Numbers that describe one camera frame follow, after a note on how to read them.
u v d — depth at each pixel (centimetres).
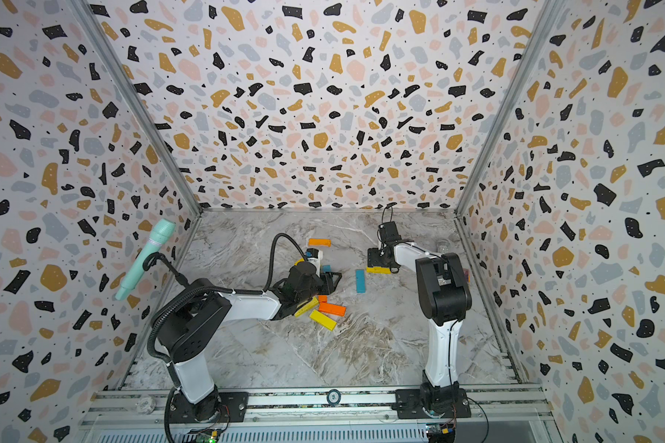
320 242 110
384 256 80
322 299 94
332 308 92
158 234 71
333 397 76
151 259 72
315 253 85
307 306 84
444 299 55
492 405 76
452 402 69
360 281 100
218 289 52
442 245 106
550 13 72
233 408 73
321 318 90
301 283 72
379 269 100
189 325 48
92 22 70
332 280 86
